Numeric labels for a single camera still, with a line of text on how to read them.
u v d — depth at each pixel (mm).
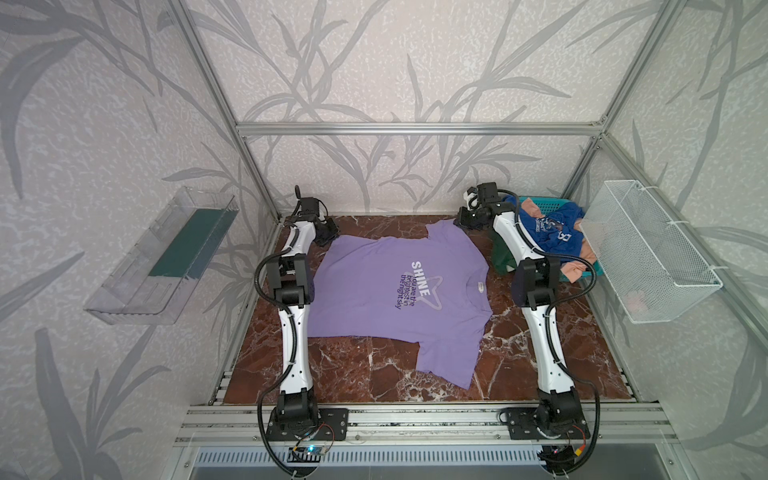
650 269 639
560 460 721
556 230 1023
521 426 729
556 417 642
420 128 964
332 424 737
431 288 990
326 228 1040
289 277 715
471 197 1006
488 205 829
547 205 1150
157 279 654
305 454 719
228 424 753
